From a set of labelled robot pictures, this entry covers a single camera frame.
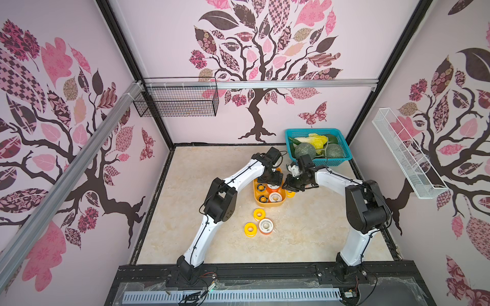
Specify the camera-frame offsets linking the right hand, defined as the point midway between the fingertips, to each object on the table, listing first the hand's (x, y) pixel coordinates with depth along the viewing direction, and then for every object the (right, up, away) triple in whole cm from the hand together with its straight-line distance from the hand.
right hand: (283, 188), depth 94 cm
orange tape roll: (-6, 0, +1) cm, 6 cm away
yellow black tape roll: (-11, 0, +5) cm, 12 cm away
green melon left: (+13, +21, +7) cm, 25 cm away
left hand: (-6, +2, +2) cm, 7 cm away
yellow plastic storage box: (-9, -4, +1) cm, 10 cm away
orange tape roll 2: (-4, -5, +1) cm, 6 cm away
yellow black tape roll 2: (-10, -6, +1) cm, 12 cm away
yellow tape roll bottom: (-17, -18, -9) cm, 26 cm away
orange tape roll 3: (-10, -16, -8) cm, 21 cm away
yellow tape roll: (+4, -4, +2) cm, 6 cm away
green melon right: (+30, +19, +9) cm, 37 cm away
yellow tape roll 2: (-13, -10, -4) cm, 17 cm away
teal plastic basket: (+24, +14, +9) cm, 29 cm away
